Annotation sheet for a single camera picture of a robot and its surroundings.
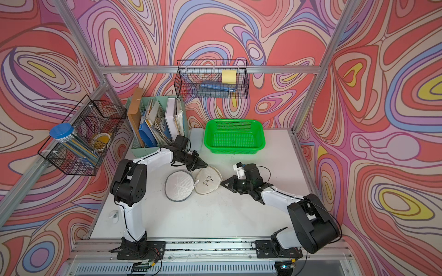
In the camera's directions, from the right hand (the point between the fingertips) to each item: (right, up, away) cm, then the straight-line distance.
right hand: (222, 188), depth 84 cm
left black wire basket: (-59, +31, -5) cm, 66 cm away
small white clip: (-51, -12, -4) cm, 53 cm away
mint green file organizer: (-38, +35, +10) cm, 52 cm away
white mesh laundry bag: (-22, +1, +2) cm, 22 cm away
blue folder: (-42, +27, +10) cm, 51 cm away
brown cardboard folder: (-43, +37, -1) cm, 57 cm away
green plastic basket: (+8, +27, +32) cm, 43 cm away
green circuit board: (-35, -31, -12) cm, 48 cm away
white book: (-28, +36, +8) cm, 46 cm away
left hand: (-7, +12, +7) cm, 15 cm away
